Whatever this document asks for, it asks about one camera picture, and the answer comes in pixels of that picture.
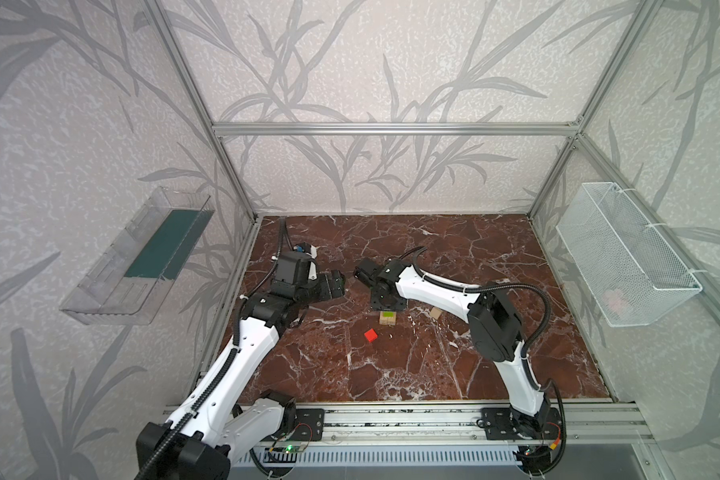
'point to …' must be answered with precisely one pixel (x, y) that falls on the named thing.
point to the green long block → (388, 313)
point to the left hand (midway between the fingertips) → (335, 272)
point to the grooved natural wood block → (387, 318)
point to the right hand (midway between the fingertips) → (382, 296)
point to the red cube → (371, 335)
